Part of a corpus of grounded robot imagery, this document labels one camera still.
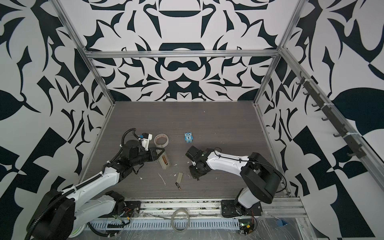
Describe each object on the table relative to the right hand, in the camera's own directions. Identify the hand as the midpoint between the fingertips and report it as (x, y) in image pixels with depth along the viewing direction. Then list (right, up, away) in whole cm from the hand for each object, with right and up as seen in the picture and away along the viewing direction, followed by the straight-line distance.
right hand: (195, 173), depth 85 cm
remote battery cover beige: (-9, -2, -1) cm, 9 cm away
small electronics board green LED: (+23, -19, -14) cm, 33 cm away
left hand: (-17, +15, -3) cm, 23 cm away
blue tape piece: (+40, -18, -14) cm, 46 cm away
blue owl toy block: (-4, +18, +14) cm, 24 cm away
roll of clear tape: (-24, +14, +11) cm, 30 cm away
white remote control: (-17, +8, -3) cm, 19 cm away
